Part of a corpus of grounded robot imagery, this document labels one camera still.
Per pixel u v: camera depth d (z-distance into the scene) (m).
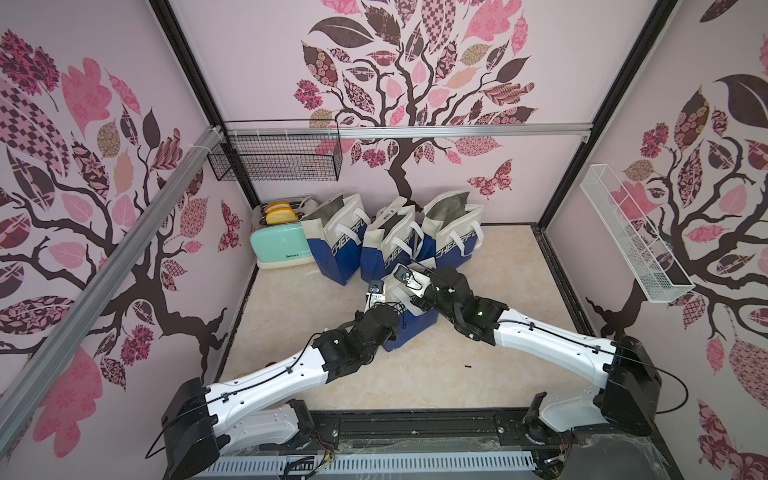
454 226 0.88
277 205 1.02
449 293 0.55
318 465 0.69
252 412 0.43
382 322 0.54
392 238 0.85
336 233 0.90
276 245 1.00
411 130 0.92
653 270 0.74
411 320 0.78
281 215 0.97
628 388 0.40
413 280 0.63
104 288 0.52
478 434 0.74
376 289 0.64
